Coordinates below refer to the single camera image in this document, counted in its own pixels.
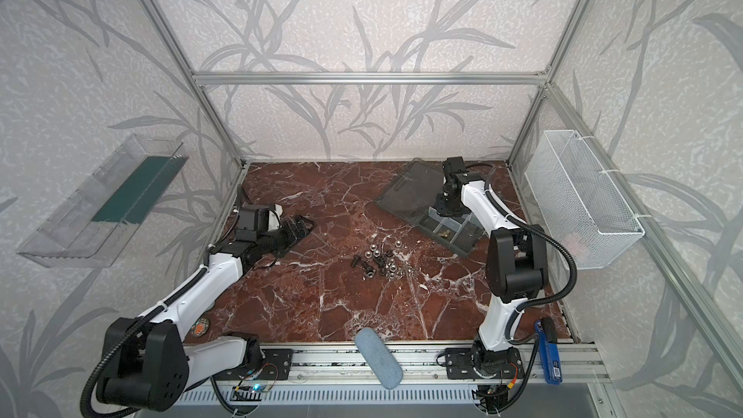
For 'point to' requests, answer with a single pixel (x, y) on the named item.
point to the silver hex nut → (376, 253)
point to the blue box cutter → (550, 357)
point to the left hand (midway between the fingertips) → (312, 222)
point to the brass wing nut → (445, 233)
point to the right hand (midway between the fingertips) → (447, 202)
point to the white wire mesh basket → (586, 217)
